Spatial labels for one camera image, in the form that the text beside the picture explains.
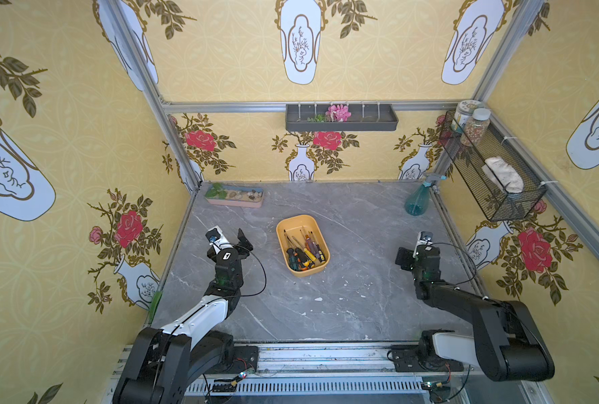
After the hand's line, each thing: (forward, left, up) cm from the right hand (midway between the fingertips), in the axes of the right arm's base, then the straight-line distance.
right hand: (418, 250), depth 92 cm
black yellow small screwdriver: (-1, +37, -2) cm, 37 cm away
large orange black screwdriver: (-4, +43, -1) cm, 43 cm away
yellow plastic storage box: (+11, +48, -4) cm, 49 cm away
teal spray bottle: (+24, -5, 0) cm, 24 cm away
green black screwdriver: (-3, +47, -2) cm, 47 cm away
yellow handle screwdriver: (-1, +42, -1) cm, 42 cm away
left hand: (-3, +70, +11) cm, 71 cm away
